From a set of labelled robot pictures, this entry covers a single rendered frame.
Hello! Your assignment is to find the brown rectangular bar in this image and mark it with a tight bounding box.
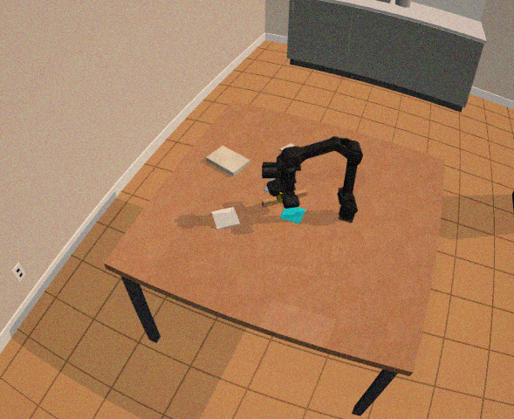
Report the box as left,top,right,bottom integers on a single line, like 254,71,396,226
262,189,307,207

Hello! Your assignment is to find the cream flat rectangular block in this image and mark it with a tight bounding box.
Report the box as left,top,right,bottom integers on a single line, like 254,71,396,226
206,145,250,176

